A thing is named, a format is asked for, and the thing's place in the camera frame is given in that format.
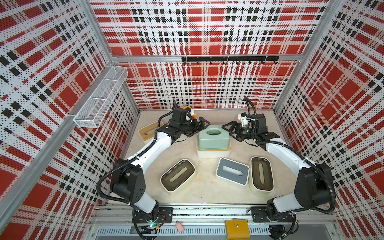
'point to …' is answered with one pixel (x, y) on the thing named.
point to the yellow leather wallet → (237, 229)
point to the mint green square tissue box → (214, 137)
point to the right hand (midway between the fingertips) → (227, 130)
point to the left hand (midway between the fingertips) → (207, 126)
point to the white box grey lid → (233, 173)
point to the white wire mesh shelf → (92, 112)
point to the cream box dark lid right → (261, 174)
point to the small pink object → (180, 227)
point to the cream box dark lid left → (177, 174)
